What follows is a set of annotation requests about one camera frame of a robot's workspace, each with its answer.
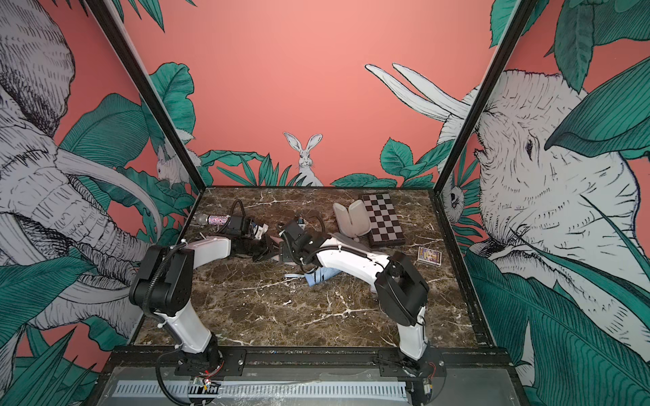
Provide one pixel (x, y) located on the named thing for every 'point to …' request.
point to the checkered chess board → (386, 228)
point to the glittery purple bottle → (217, 220)
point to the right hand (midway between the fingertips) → (284, 251)
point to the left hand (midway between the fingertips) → (283, 245)
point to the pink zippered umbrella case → (277, 239)
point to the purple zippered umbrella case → (352, 221)
